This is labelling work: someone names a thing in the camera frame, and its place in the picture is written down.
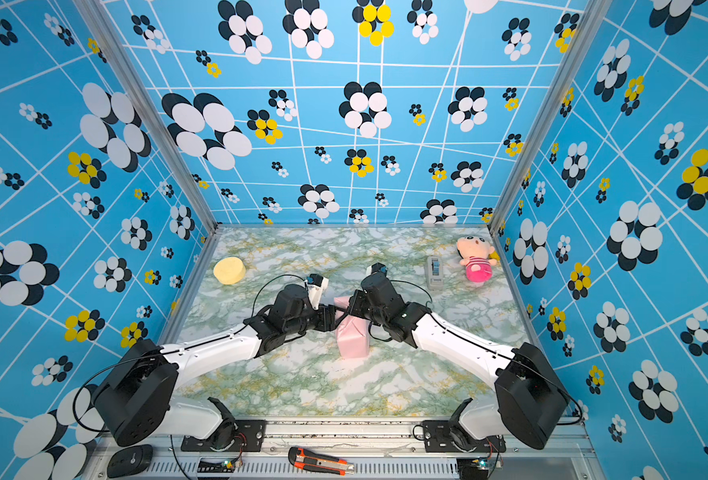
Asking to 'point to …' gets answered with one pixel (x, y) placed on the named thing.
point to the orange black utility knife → (314, 461)
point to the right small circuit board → (482, 462)
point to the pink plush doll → (475, 247)
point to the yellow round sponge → (230, 270)
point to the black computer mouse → (129, 460)
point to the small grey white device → (435, 272)
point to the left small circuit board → (211, 467)
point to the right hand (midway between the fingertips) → (348, 300)
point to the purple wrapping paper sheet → (352, 333)
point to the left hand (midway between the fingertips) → (344, 312)
